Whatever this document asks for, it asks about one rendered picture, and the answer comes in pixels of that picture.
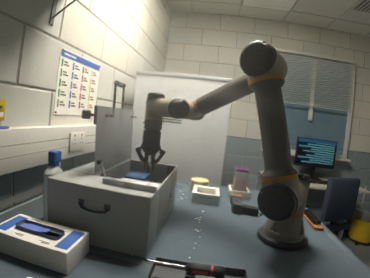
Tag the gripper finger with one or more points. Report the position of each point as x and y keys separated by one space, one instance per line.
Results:
x=141 y=154
x=160 y=156

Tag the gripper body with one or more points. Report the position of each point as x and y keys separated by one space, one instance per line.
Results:
x=152 y=135

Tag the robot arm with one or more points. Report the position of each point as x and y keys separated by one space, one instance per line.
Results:
x=271 y=133

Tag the blue block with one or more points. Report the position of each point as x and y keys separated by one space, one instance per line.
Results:
x=137 y=175

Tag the grey hinged panel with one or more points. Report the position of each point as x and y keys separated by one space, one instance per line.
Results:
x=113 y=136

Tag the grey canister bay module body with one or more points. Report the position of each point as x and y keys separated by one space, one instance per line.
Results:
x=110 y=216

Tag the white small tray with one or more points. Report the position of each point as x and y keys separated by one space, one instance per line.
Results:
x=246 y=194

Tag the black screwdriver tray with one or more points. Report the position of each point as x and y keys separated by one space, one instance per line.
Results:
x=160 y=272

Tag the black and red screwdriver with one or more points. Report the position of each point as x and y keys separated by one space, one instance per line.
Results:
x=200 y=267

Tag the white standing board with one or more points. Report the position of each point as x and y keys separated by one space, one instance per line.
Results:
x=196 y=146

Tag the yellow round tin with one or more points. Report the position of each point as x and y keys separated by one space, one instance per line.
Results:
x=199 y=181

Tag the black round knob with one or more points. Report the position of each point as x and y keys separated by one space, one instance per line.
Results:
x=87 y=114

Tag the white bottle with blue cap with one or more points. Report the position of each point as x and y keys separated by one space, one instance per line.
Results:
x=53 y=166

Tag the black handheld device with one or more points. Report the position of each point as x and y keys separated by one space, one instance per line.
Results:
x=243 y=208

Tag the white box with blue patches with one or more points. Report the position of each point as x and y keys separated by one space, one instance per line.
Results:
x=36 y=246

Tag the black computer monitor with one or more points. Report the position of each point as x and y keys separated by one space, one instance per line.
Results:
x=315 y=151

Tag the orange and black tool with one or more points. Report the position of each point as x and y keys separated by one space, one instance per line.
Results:
x=313 y=220

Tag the window with grey blind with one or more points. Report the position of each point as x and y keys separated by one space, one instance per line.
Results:
x=316 y=86

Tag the blue office chair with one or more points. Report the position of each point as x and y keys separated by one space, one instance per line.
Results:
x=340 y=200

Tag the yellow bin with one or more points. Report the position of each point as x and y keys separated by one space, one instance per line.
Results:
x=360 y=230

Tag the ceiling vent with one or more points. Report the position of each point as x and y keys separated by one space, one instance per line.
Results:
x=362 y=5

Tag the white wall socket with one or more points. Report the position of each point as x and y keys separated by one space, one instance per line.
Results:
x=76 y=141

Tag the white wall chart poster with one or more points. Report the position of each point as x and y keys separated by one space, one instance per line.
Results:
x=77 y=83

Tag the yellow wall box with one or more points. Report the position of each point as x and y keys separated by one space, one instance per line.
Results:
x=2 y=110

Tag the grey wall bracket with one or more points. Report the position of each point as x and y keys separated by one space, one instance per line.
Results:
x=55 y=13

